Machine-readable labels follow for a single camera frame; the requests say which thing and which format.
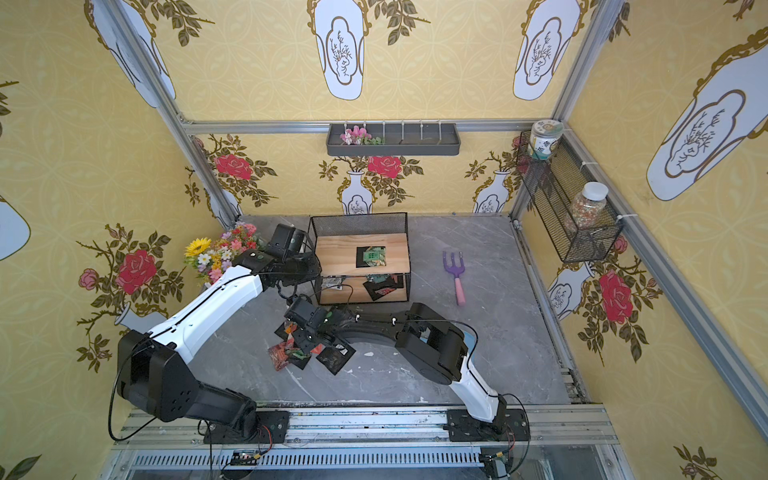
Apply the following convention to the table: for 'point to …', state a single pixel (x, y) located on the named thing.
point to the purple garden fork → (457, 271)
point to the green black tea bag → (371, 256)
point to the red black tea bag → (278, 355)
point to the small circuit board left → (245, 458)
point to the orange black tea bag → (286, 329)
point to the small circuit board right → (494, 465)
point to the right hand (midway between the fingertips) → (310, 323)
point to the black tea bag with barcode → (335, 357)
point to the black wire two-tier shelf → (333, 240)
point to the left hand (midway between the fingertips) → (308, 267)
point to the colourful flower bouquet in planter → (214, 257)
